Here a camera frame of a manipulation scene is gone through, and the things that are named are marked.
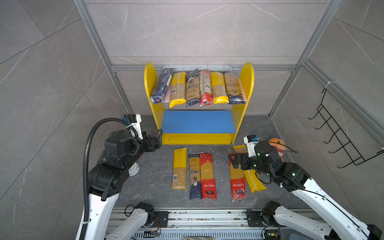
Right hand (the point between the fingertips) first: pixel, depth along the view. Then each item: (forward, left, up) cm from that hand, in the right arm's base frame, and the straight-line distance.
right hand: (236, 154), depth 70 cm
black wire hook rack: (-3, -48, +5) cm, 49 cm away
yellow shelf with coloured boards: (+29, +7, -11) cm, 32 cm away
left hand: (+3, +36, +17) cm, 40 cm away
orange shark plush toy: (+14, -34, -17) cm, 41 cm away
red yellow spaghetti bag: (-6, -4, -21) cm, 22 cm away
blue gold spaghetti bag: (-2, +20, -22) cm, 29 cm away
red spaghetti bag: (-7, +13, -21) cm, 25 cm away
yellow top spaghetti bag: (0, +29, -21) cm, 36 cm away
